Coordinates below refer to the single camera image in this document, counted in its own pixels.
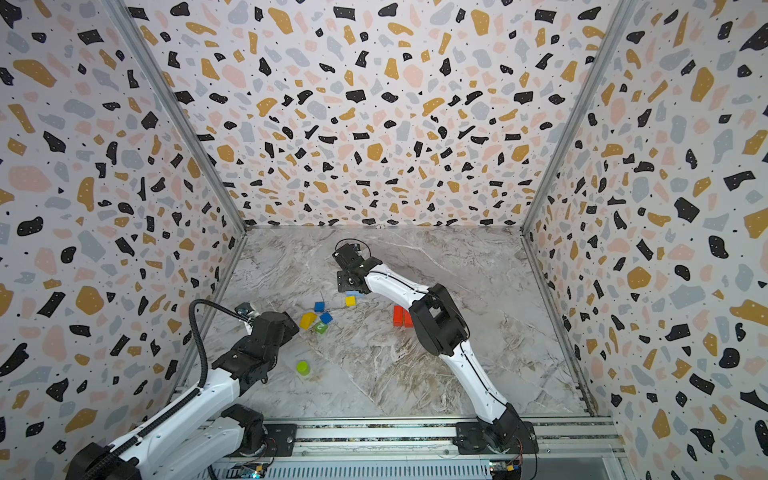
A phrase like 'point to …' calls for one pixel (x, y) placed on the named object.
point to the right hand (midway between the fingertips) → (345, 276)
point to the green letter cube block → (321, 327)
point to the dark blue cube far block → (319, 307)
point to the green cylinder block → (303, 368)
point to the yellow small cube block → (350, 301)
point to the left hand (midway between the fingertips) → (277, 321)
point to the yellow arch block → (307, 320)
